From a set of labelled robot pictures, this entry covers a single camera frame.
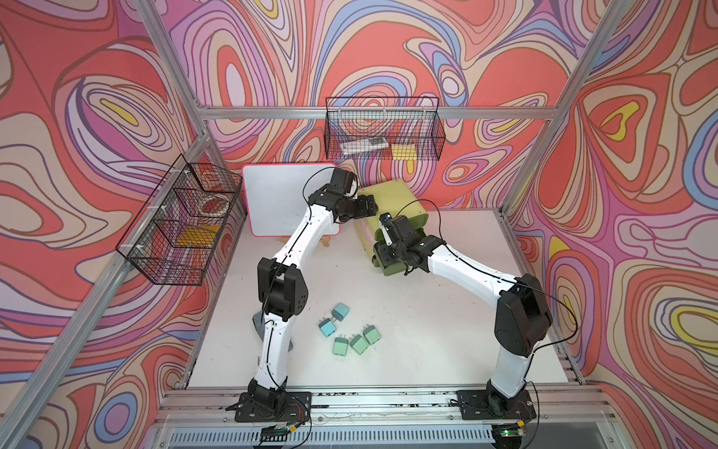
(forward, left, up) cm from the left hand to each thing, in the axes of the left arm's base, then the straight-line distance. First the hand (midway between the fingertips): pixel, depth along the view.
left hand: (371, 209), depth 92 cm
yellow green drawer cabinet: (+7, -8, -1) cm, 10 cm away
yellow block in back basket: (+14, -11, +13) cm, 22 cm away
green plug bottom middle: (-37, +4, -20) cm, 42 cm away
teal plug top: (-27, +10, -20) cm, 35 cm away
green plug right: (-34, 0, -20) cm, 40 cm away
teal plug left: (-32, +14, -20) cm, 40 cm away
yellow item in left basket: (-20, +46, +9) cm, 51 cm away
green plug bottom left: (-38, +9, -21) cm, 44 cm away
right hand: (-12, -6, -8) cm, 16 cm away
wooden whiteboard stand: (+2, +17, -19) cm, 25 cm away
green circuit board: (-59, +26, -24) cm, 69 cm away
